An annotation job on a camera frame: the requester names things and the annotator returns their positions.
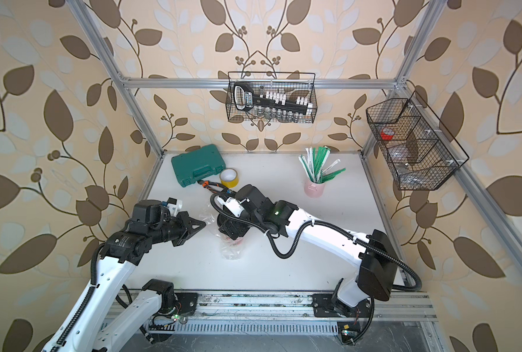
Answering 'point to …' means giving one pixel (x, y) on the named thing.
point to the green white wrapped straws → (314, 162)
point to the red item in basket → (386, 137)
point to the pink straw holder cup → (313, 190)
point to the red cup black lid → (238, 241)
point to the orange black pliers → (207, 183)
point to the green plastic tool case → (198, 164)
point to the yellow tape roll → (229, 177)
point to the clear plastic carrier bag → (230, 248)
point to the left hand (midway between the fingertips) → (203, 221)
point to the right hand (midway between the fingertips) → (229, 219)
